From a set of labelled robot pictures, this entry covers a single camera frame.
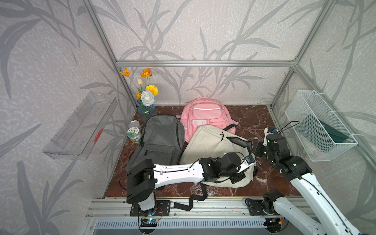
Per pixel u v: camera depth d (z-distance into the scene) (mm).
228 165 539
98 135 649
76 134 669
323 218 411
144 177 477
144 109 1021
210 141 905
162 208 730
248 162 590
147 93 804
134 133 942
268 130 662
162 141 938
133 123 1023
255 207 729
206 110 1127
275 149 544
